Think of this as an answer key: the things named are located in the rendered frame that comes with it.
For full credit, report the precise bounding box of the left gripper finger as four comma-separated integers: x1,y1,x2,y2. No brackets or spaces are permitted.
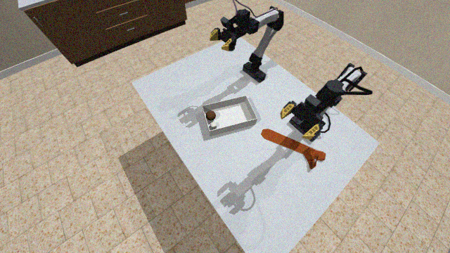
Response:
302,124,319,140
280,104,294,119

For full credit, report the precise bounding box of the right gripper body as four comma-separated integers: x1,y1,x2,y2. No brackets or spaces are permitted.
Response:
211,28,240,51

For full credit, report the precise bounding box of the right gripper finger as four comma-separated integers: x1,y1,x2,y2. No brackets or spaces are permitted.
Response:
221,39,231,51
210,30,218,41

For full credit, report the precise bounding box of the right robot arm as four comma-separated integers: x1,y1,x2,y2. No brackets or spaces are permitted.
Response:
221,6,284,79

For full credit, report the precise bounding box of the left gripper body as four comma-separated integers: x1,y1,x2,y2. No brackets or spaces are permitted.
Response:
283,100,326,135

